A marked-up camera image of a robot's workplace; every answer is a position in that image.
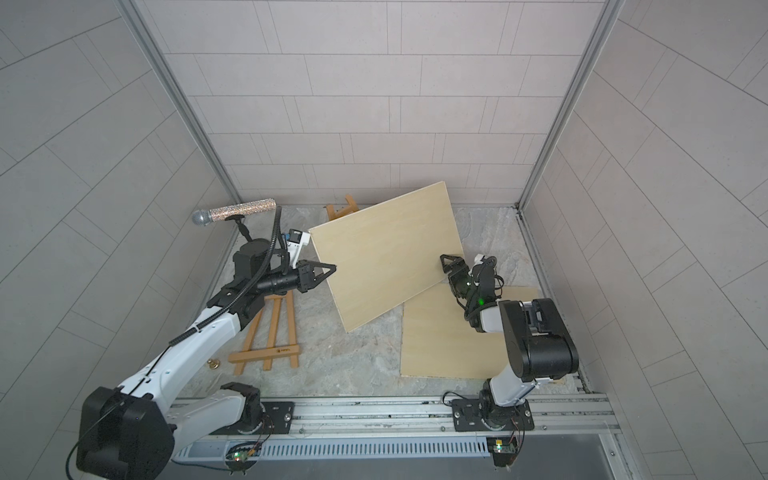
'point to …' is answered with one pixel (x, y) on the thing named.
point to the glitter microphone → (204, 216)
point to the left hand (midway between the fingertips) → (338, 272)
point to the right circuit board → (502, 449)
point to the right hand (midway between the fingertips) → (441, 260)
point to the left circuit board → (243, 456)
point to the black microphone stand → (244, 230)
